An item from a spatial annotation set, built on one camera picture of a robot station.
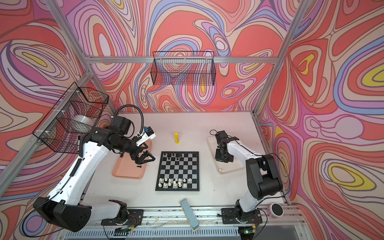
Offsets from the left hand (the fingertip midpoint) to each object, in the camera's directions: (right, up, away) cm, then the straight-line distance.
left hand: (150, 151), depth 71 cm
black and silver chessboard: (+12, -15, +15) cm, 24 cm away
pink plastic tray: (-21, -13, +20) cm, 32 cm away
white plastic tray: (+39, -13, +19) cm, 45 cm away
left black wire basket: (-43, +20, +9) cm, 48 cm away
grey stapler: (+20, -32, -2) cm, 37 cm away
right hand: (+40, -10, +19) cm, 45 cm away
